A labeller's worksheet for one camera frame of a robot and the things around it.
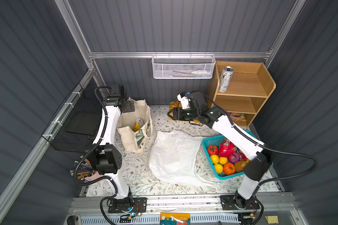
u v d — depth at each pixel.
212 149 0.87
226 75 0.75
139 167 0.87
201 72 0.89
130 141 0.86
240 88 0.87
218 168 0.81
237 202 0.67
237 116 1.07
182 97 0.68
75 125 0.71
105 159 0.49
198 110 0.57
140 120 1.05
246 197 0.62
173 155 0.89
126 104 0.77
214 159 0.83
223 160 0.85
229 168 0.81
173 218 0.69
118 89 0.65
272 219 0.68
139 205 0.72
